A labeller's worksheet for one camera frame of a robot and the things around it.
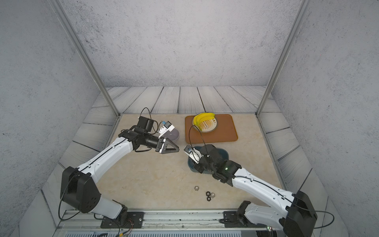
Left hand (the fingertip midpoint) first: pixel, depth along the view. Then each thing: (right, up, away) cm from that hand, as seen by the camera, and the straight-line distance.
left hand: (178, 150), depth 70 cm
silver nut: (+9, -23, +13) cm, 28 cm away
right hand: (+8, -3, +6) cm, 10 cm away
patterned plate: (+18, +11, +44) cm, 49 cm away
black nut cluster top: (+15, -26, +12) cm, 32 cm away
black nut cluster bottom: (+15, -28, +9) cm, 33 cm away
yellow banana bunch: (+13, +18, +41) cm, 47 cm away
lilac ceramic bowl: (-6, +5, +33) cm, 34 cm away
